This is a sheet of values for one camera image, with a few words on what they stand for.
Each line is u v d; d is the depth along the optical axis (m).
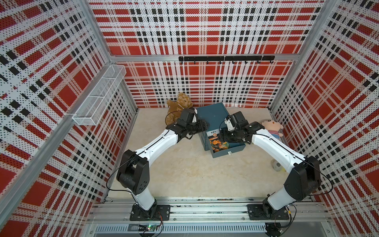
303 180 0.42
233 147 0.75
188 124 0.69
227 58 0.89
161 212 0.73
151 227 0.69
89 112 0.69
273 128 1.01
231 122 0.69
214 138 0.84
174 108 1.12
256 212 0.74
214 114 0.88
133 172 0.45
